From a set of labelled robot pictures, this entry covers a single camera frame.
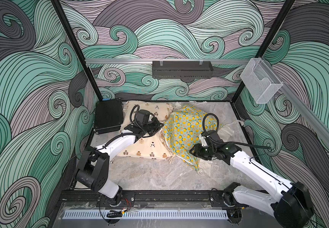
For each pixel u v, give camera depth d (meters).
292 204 0.37
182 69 0.97
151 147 0.86
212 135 0.62
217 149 0.60
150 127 0.74
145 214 0.70
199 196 0.76
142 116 0.66
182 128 0.93
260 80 0.79
